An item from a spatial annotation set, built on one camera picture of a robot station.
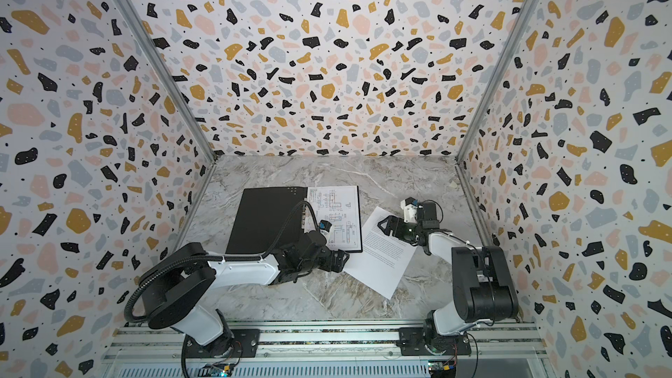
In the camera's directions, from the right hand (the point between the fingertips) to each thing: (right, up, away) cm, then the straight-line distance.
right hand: (385, 221), depth 92 cm
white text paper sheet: (0, -13, 0) cm, 13 cm away
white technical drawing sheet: (-18, +3, +12) cm, 21 cm away
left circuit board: (-48, -36, -22) cm, 64 cm away
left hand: (-15, -9, -6) cm, 19 cm away
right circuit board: (+13, -37, -21) cm, 45 cm away
